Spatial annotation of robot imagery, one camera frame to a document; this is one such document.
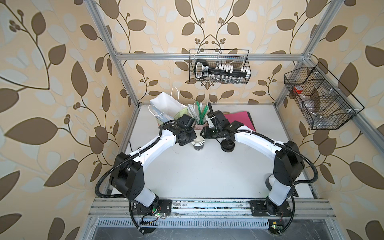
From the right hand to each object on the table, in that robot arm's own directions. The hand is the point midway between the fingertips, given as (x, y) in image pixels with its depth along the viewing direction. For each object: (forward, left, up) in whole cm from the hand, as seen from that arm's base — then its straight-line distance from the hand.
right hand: (203, 134), depth 85 cm
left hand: (-1, +4, 0) cm, 5 cm away
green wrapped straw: (+16, 0, -1) cm, 16 cm away
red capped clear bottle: (+21, -58, +14) cm, 64 cm away
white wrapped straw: (+17, +6, +3) cm, 19 cm away
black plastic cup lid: (0, -16, -13) cm, 21 cm away
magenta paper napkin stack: (+21, -31, -11) cm, 39 cm away
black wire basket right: (+3, -60, +20) cm, 64 cm away
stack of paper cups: (-4, +3, -2) cm, 5 cm away
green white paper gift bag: (+24, +25, -2) cm, 35 cm away
